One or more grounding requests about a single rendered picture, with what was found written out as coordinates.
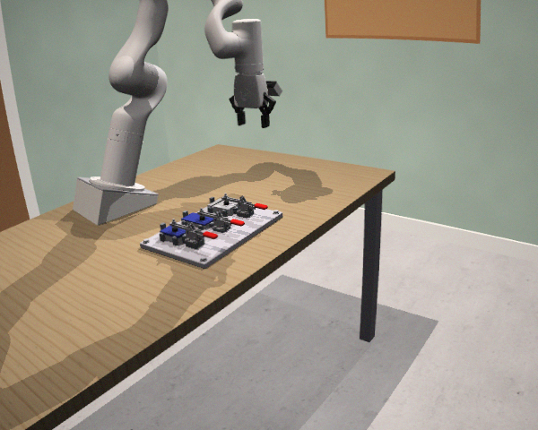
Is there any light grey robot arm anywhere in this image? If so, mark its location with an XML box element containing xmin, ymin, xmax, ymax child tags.
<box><xmin>90</xmin><ymin>0</ymin><xmax>264</xmax><ymax>192</ymax></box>

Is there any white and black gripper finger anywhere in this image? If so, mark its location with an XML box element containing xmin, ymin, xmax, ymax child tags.
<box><xmin>259</xmin><ymin>92</ymin><xmax>276</xmax><ymax>128</ymax></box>
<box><xmin>229</xmin><ymin>95</ymin><xmax>246</xmax><ymax>125</ymax></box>

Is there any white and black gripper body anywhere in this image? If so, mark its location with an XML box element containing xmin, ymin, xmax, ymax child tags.
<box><xmin>234</xmin><ymin>72</ymin><xmax>268</xmax><ymax>108</ymax></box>

